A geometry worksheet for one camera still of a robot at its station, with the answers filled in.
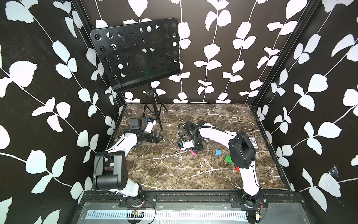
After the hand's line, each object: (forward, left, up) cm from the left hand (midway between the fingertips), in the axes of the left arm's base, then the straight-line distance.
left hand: (157, 133), depth 91 cm
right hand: (-7, -25, -6) cm, 27 cm away
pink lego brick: (-12, -24, -7) cm, 27 cm away
